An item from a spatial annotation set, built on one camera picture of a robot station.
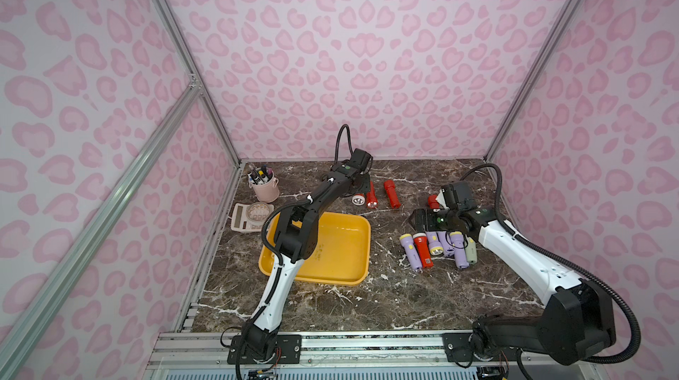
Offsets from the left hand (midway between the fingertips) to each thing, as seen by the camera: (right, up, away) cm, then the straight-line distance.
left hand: (366, 184), depth 102 cm
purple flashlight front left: (+13, -20, -10) cm, 26 cm away
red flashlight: (+10, -1, +5) cm, 11 cm away
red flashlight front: (+19, -22, -11) cm, 31 cm away
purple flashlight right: (+21, -14, -35) cm, 43 cm away
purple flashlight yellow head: (+23, -21, -12) cm, 33 cm away
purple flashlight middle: (+27, -22, -13) cm, 37 cm away
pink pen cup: (-38, -3, -1) cm, 38 cm away
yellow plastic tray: (-10, -24, -14) cm, 29 cm away
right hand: (+17, -11, -17) cm, 27 cm away
